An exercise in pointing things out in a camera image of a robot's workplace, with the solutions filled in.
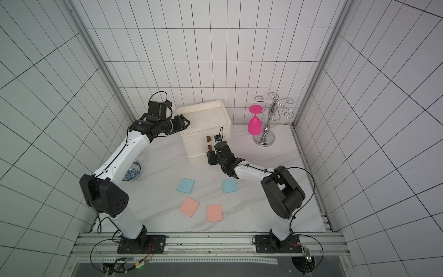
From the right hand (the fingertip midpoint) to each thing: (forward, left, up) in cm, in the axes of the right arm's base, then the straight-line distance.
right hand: (205, 153), depth 91 cm
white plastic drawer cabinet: (+13, -1, +12) cm, 18 cm away
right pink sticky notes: (-27, -7, -11) cm, 30 cm away
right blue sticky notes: (-13, -14, -10) cm, 22 cm away
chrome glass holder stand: (+22, -37, +14) cm, 45 cm away
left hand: (+5, +9, +16) cm, 19 cm away
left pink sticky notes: (-25, +6, -11) cm, 27 cm away
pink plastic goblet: (+18, -27, +5) cm, 33 cm away
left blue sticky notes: (-14, +10, -11) cm, 20 cm away
